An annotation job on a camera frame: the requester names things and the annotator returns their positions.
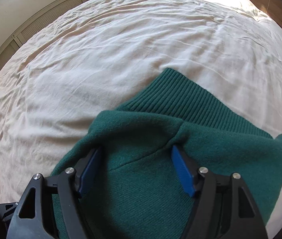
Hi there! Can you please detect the dark green knit sweater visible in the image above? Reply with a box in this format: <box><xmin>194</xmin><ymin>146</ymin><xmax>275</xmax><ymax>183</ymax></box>
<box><xmin>52</xmin><ymin>69</ymin><xmax>282</xmax><ymax>238</ymax></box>

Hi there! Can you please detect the white duvet cover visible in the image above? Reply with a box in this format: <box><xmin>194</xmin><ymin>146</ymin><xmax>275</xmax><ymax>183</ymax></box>
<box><xmin>0</xmin><ymin>0</ymin><xmax>282</xmax><ymax>238</ymax></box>

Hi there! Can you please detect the wooden headboard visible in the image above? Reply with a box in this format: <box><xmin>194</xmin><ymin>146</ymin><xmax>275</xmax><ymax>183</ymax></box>
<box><xmin>220</xmin><ymin>0</ymin><xmax>282</xmax><ymax>48</ymax></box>

